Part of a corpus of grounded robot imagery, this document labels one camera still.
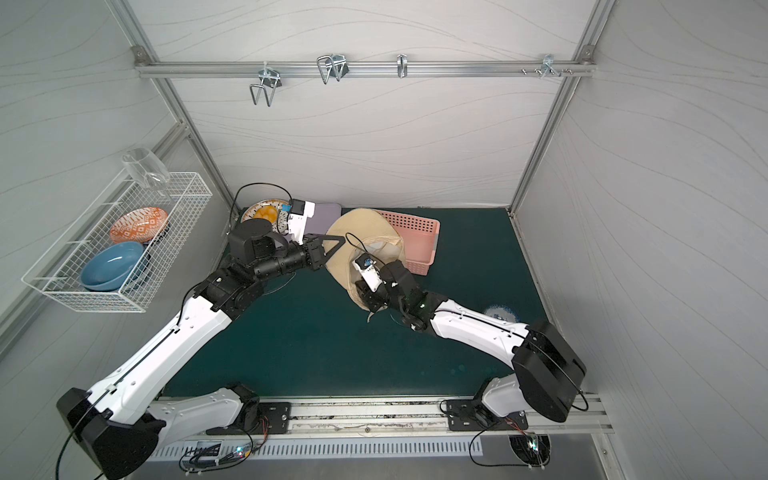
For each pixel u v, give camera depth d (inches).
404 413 29.8
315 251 22.6
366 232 26.8
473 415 25.7
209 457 28.0
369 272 26.7
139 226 28.0
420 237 43.3
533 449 28.2
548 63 30.1
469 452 27.0
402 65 28.6
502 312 34.7
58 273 22.1
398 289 23.7
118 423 15.0
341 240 25.8
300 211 23.3
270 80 30.9
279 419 28.8
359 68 30.8
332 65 30.0
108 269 24.1
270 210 46.8
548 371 16.6
